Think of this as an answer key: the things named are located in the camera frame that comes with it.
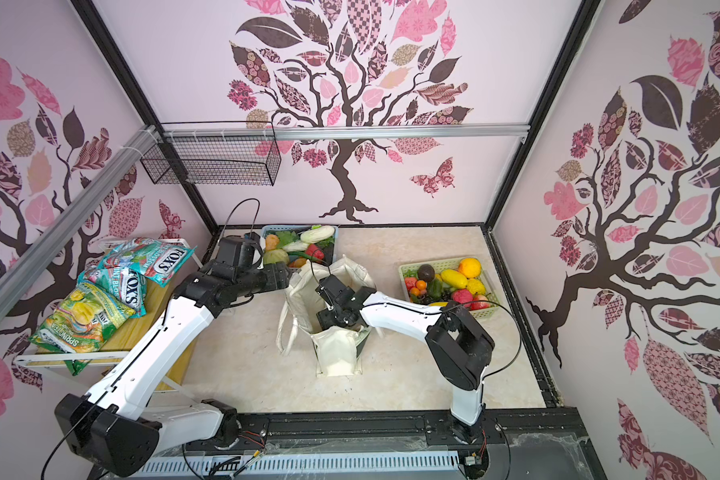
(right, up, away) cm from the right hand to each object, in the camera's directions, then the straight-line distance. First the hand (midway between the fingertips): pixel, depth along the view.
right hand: (328, 316), depth 87 cm
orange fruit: (+45, +14, +9) cm, 48 cm away
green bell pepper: (+34, +7, +8) cm, 35 cm away
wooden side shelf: (-36, +1, -31) cm, 48 cm away
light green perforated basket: (+41, +15, +14) cm, 45 cm away
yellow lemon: (+47, +8, +8) cm, 48 cm away
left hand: (-12, +12, -9) cm, 19 cm away
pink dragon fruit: (+42, +5, +6) cm, 42 cm away
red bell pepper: (-8, +20, +17) cm, 27 cm away
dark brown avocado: (+31, +12, +11) cm, 35 cm away
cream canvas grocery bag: (+4, -8, -8) cm, 12 cm away
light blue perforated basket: (-14, +22, +20) cm, 33 cm away
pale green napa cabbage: (-7, +26, +20) cm, 33 cm away
